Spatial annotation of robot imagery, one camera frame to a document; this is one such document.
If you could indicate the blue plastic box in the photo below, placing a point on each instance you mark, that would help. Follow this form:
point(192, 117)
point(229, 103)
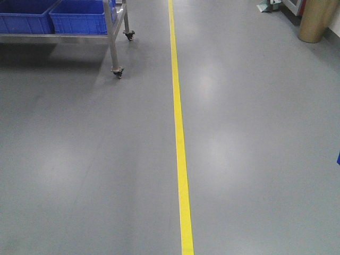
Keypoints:
point(338, 158)

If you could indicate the steel rack on castors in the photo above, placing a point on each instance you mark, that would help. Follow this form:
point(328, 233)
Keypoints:
point(112, 45)

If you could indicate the blue plastic bin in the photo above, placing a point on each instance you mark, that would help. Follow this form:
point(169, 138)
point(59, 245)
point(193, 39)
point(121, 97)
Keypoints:
point(79, 22)
point(24, 22)

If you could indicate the pale green sheets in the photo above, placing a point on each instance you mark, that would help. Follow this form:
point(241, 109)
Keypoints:
point(264, 6)

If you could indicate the red edged cabinet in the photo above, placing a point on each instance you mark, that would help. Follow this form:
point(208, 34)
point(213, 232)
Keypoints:
point(296, 6)

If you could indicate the brown paper roll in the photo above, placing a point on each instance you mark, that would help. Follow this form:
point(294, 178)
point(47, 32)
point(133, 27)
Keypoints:
point(314, 24)

